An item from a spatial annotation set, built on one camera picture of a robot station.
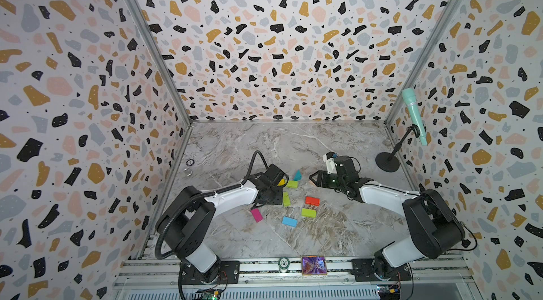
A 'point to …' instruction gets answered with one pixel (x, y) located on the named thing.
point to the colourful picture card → (313, 264)
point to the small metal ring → (190, 162)
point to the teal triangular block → (298, 176)
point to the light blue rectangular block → (290, 221)
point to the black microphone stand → (387, 162)
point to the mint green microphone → (409, 96)
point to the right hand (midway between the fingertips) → (316, 177)
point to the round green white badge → (283, 262)
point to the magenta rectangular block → (257, 215)
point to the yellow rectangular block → (281, 182)
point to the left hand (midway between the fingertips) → (283, 197)
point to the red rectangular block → (312, 200)
